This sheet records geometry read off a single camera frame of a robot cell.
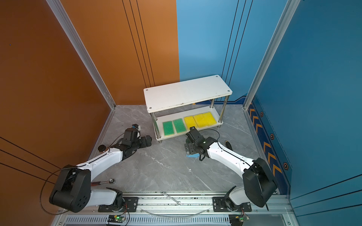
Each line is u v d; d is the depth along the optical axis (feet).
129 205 2.43
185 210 2.38
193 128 2.51
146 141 2.65
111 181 2.62
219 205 2.38
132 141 2.30
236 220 2.32
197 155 2.41
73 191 1.39
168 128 3.16
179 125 3.18
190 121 3.27
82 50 2.80
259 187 1.31
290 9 2.30
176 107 2.44
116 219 2.33
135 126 2.66
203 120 3.32
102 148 2.78
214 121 3.34
